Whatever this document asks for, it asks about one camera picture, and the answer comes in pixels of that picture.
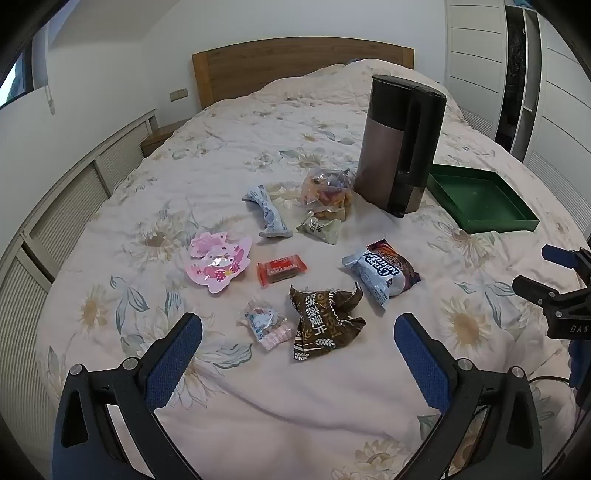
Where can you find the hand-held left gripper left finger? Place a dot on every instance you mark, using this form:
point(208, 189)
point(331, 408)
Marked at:
point(178, 362)

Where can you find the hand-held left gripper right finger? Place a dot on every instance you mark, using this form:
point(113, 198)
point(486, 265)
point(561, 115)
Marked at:
point(422, 364)

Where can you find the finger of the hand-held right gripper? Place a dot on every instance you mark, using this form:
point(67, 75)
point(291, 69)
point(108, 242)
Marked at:
point(554, 253)
point(531, 286)

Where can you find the green tray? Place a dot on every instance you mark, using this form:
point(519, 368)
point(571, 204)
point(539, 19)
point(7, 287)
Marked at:
point(485, 198)

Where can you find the small clear pink packet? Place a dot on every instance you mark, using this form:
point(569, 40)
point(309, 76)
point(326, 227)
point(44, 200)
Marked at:
point(268, 325)

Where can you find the blue cookie packet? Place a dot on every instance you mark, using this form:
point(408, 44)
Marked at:
point(378, 277)

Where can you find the brown oat snack packet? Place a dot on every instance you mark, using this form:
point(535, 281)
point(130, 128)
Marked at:
point(323, 327)

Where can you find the pink cartoon snack packet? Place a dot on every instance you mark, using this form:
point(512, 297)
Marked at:
point(217, 263)

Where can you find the red candy packet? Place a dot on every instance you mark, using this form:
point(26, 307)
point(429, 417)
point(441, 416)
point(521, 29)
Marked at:
point(281, 271)

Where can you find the small green snack packet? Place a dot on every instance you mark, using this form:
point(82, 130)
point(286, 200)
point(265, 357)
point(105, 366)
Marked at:
point(321, 228)

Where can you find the long light blue snack packet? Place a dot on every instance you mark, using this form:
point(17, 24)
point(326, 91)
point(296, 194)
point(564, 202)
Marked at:
point(270, 214)

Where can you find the clear bag of mixed snacks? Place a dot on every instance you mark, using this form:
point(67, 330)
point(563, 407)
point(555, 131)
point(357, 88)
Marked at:
point(328, 191)

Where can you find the white slatted cabinet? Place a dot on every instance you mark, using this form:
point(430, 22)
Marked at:
point(69, 207)

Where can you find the black brown electric kettle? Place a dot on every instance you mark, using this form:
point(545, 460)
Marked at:
point(392, 147)

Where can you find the floral blanket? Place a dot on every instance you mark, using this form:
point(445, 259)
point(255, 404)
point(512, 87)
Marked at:
point(231, 152)

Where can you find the white wardrobe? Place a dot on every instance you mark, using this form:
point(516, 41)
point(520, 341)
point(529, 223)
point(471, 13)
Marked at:
point(475, 46)

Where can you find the wooden nightstand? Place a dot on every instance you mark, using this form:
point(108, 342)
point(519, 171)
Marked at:
point(157, 138)

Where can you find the wooden headboard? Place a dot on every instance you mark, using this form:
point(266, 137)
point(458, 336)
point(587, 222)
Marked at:
point(277, 64)

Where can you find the window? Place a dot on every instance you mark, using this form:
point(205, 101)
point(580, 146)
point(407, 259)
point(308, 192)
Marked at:
point(14, 78)

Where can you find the wall outlet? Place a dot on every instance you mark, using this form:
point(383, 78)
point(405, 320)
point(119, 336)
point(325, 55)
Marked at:
point(179, 94)

